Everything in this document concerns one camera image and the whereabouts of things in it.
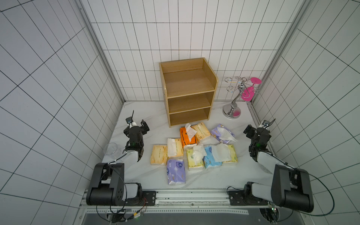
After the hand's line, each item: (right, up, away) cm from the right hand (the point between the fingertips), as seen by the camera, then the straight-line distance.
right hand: (252, 125), depth 88 cm
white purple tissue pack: (-18, -6, +1) cm, 19 cm away
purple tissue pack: (-49, -25, -11) cm, 56 cm away
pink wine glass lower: (+1, +21, +7) cm, 23 cm away
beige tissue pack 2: (-31, -5, +7) cm, 32 cm away
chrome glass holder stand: (-5, +10, +22) cm, 24 cm away
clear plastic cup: (-92, -16, +1) cm, 94 cm away
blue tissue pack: (-29, -21, -5) cm, 36 cm away
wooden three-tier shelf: (-41, +24, -5) cm, 48 cm away
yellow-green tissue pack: (-37, -18, -5) cm, 42 cm away
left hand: (-75, 0, +1) cm, 75 cm away
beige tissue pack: (-50, -14, -1) cm, 52 cm away
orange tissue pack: (-44, -8, +1) cm, 44 cm away
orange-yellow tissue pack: (-59, -18, -5) cm, 62 cm away
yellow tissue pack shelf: (-19, -16, -5) cm, 26 cm away
